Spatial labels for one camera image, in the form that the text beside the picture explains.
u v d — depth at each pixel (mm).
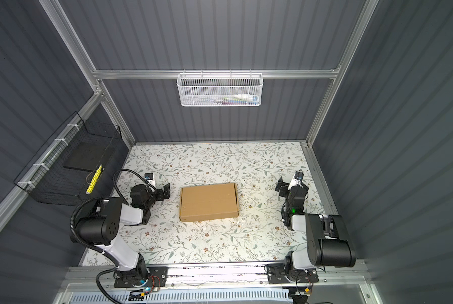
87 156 771
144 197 773
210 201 912
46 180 644
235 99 914
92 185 694
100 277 650
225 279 728
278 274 737
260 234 846
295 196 681
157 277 725
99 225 482
